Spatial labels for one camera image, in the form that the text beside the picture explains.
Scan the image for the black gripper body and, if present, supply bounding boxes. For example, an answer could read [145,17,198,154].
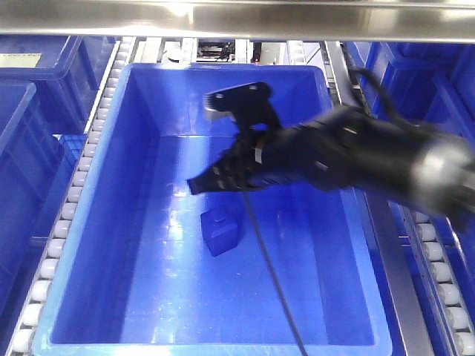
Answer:
[255,107,376,192]

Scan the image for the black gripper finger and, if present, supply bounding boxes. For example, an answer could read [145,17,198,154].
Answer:
[213,135,261,170]
[187,168,268,196]

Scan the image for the small blue plastic box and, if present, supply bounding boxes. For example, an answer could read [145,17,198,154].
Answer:
[200,206,240,257]

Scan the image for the large blue plastic bin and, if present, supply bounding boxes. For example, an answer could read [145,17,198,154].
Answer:
[32,62,393,356]

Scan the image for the black electronic device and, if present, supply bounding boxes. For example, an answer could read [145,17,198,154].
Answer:
[198,41,263,63]

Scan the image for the steel rack with roller tracks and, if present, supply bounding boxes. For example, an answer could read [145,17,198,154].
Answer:
[0,0,475,356]

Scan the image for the row of blue bins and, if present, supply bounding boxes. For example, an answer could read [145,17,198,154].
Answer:
[0,35,475,356]

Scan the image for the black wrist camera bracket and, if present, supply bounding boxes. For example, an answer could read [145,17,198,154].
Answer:
[203,81,282,136]

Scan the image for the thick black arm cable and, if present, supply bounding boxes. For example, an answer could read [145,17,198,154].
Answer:
[347,66,422,129]

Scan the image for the thin black cable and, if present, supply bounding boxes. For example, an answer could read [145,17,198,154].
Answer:
[241,191,309,356]

